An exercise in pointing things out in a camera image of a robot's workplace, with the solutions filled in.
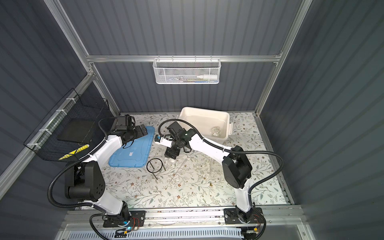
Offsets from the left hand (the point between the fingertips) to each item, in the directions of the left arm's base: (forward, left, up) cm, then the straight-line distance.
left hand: (139, 131), depth 92 cm
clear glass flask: (+3, -50, -8) cm, 50 cm away
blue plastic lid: (-7, +6, -14) cm, 17 cm away
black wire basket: (-20, +30, +20) cm, 42 cm away
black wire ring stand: (-17, -8, -13) cm, 23 cm away
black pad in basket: (-10, +24, +15) cm, 30 cm away
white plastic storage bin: (+9, -49, -8) cm, 50 cm away
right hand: (-13, -19, -1) cm, 23 cm away
